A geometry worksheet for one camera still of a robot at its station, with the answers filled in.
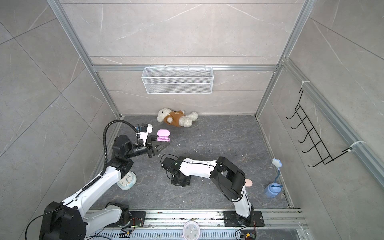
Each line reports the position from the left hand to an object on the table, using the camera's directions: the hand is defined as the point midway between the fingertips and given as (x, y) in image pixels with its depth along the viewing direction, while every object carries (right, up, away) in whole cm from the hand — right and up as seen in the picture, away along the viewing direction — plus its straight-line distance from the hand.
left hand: (167, 139), depth 69 cm
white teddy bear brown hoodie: (+1, +12, +36) cm, 38 cm away
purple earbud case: (-2, +2, 0) cm, 3 cm away
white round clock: (+11, -43, 0) cm, 44 cm away
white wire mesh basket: (+1, +38, +32) cm, 50 cm away
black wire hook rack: (+68, +3, 0) cm, 68 cm away
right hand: (+3, -27, +17) cm, 32 cm away
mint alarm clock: (-25, -25, +15) cm, 39 cm away
